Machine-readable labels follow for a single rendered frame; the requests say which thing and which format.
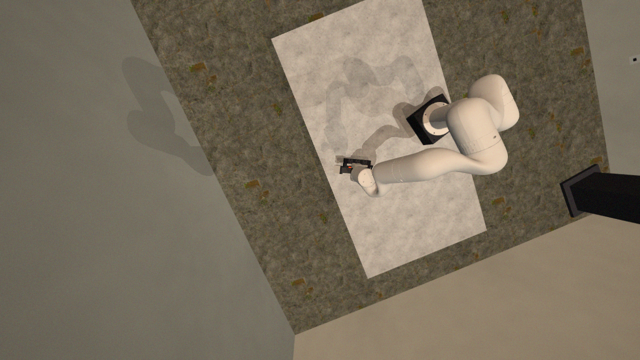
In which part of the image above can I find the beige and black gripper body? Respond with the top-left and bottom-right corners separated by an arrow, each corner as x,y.
350,163 -> 363,182

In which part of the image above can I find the black power strip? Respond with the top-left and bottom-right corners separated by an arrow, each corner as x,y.
343,158 -> 373,170

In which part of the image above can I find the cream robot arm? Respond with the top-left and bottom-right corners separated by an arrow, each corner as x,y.
333,74 -> 520,198

